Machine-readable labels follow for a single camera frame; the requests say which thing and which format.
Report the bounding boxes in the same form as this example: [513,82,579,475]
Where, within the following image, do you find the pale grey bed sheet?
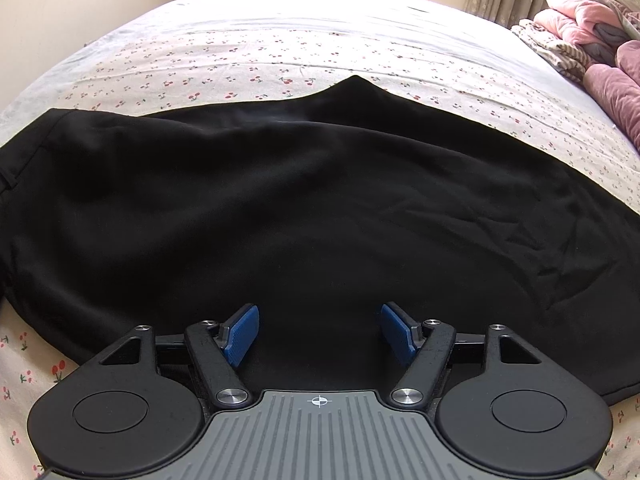
[0,0,640,133]

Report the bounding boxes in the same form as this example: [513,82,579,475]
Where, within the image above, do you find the cherry print bed sheet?
[0,24,640,480]

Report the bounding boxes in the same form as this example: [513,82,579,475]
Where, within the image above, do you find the pink quilt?
[544,0,632,61]

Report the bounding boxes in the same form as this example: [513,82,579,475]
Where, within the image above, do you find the purple quilt with grey lining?
[584,39,640,153]

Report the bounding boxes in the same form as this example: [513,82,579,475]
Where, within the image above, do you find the black pants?
[0,75,640,407]

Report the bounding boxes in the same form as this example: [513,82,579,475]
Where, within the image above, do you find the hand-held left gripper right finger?
[380,302,545,406]

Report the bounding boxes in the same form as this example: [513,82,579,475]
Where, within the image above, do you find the striped blanket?
[510,17,601,84]

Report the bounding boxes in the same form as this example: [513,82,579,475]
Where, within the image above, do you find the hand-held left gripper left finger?
[98,303,252,407]

